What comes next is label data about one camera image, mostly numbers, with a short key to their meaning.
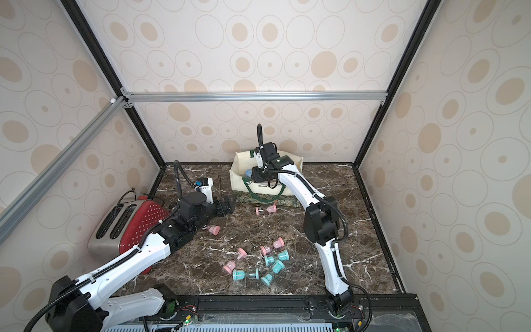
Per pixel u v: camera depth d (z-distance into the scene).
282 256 0.84
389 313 0.73
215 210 0.68
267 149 0.74
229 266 0.80
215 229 0.90
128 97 0.90
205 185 0.67
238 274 0.78
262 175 0.83
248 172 0.97
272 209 0.97
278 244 0.88
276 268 0.81
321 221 0.56
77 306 0.38
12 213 0.51
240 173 0.98
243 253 0.84
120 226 0.77
